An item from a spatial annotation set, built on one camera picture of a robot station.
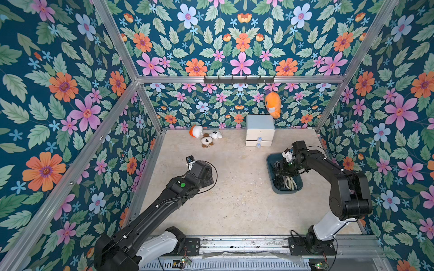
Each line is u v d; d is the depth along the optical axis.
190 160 0.70
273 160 1.02
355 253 0.72
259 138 1.04
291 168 0.79
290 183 0.90
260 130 1.02
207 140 1.11
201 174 0.59
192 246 0.73
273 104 0.97
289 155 0.88
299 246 0.73
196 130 1.14
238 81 0.93
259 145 1.08
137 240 0.41
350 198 0.47
